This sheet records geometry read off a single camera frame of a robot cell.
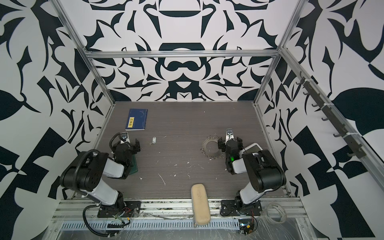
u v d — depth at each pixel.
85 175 0.46
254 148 0.92
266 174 0.46
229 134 0.80
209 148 0.96
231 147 0.73
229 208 0.74
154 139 0.99
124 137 0.79
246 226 0.71
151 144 0.96
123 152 0.71
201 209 0.71
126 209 0.73
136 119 1.08
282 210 0.72
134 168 0.86
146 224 0.65
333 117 0.55
